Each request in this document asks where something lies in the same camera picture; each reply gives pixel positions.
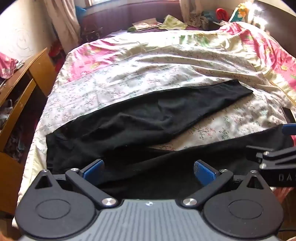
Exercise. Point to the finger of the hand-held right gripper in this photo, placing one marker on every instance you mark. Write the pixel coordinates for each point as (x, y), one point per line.
(277, 154)
(289, 129)

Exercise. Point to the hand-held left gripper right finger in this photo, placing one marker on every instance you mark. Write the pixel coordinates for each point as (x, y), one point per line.
(204, 172)

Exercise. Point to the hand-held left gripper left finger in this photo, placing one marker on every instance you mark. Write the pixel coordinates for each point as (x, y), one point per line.
(93, 169)

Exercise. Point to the black pants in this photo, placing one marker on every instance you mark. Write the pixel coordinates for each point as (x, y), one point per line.
(138, 115)

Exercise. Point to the black smartphone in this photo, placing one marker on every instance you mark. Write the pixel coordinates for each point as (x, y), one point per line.
(289, 114)

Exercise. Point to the pink printed blanket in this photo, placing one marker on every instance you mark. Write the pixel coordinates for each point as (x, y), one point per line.
(277, 53)

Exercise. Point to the white floral bedsheet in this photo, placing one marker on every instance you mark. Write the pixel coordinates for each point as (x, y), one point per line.
(138, 67)

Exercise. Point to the wooden bedside cabinet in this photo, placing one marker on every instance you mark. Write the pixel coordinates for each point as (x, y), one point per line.
(39, 67)

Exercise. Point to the dark wooden wardrobe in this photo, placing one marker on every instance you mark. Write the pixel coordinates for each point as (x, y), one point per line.
(277, 14)

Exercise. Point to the red bag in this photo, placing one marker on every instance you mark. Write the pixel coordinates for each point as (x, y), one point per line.
(56, 51)

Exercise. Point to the yellow printed pillow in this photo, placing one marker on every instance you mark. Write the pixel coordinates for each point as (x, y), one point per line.
(239, 12)

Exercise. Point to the red plastic object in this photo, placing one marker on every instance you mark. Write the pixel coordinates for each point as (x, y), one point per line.
(222, 14)

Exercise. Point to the pink cloth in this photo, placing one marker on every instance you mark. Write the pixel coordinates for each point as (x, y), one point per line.
(7, 66)

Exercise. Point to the dark handbag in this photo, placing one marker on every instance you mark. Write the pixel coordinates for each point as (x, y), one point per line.
(92, 33)

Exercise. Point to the teal cloth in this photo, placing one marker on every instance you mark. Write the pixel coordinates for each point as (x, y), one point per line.
(210, 16)

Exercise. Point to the beige curtain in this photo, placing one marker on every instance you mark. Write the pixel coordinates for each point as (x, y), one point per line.
(64, 20)
(192, 11)

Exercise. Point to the light green cloth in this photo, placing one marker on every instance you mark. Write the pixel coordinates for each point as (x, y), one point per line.
(173, 23)

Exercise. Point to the stack of papers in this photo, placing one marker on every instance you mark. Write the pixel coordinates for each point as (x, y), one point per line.
(146, 25)

